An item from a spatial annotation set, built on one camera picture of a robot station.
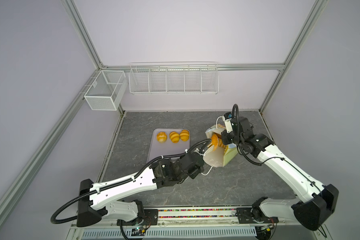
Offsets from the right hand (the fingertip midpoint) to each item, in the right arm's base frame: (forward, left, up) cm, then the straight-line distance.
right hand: (224, 132), depth 78 cm
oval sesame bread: (-3, +5, -3) cm, 7 cm away
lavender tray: (+10, +33, -23) cm, 42 cm away
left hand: (-16, +16, -1) cm, 23 cm away
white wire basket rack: (+41, +29, +7) cm, 50 cm away
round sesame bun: (+11, +37, -19) cm, 43 cm away
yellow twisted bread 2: (+12, +29, -20) cm, 37 cm away
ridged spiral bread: (-8, +3, +1) cm, 8 cm away
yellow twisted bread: (+13, +22, -20) cm, 32 cm away
